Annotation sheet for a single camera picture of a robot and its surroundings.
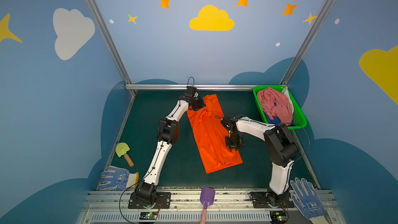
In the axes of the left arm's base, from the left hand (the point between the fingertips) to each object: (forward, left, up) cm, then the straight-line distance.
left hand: (208, 104), depth 112 cm
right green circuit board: (-67, -32, -3) cm, 74 cm away
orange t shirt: (-26, 0, -1) cm, 26 cm away
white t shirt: (+5, -56, +9) cm, 56 cm away
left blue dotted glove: (-52, +50, -2) cm, 72 cm away
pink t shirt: (-4, -47, +6) cm, 47 cm away
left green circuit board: (-67, +29, -3) cm, 73 cm away
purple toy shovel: (-59, +1, -3) cm, 59 cm away
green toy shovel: (-35, +52, -2) cm, 63 cm away
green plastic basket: (-14, -59, +5) cm, 61 cm away
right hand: (-34, -14, -2) cm, 37 cm away
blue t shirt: (-17, -43, +4) cm, 46 cm away
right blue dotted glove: (-61, -48, -2) cm, 77 cm away
